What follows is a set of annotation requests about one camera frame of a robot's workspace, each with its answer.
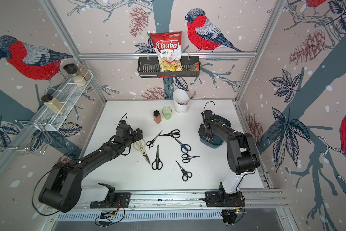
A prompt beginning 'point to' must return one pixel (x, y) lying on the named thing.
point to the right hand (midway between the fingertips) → (202, 130)
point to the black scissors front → (186, 174)
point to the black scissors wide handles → (175, 133)
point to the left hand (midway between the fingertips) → (139, 130)
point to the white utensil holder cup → (181, 101)
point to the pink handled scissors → (208, 139)
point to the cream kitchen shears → (140, 145)
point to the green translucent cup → (166, 111)
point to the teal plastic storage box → (215, 141)
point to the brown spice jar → (157, 116)
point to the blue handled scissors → (184, 148)
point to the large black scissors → (156, 163)
